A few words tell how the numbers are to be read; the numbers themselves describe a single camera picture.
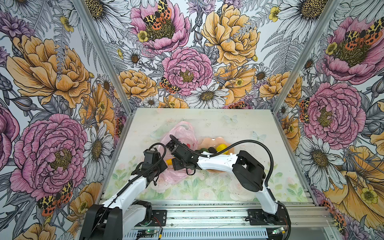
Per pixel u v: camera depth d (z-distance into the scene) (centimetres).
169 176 82
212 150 94
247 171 53
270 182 87
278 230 72
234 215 77
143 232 72
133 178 56
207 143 99
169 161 83
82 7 71
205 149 92
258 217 74
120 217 43
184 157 70
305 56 90
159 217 74
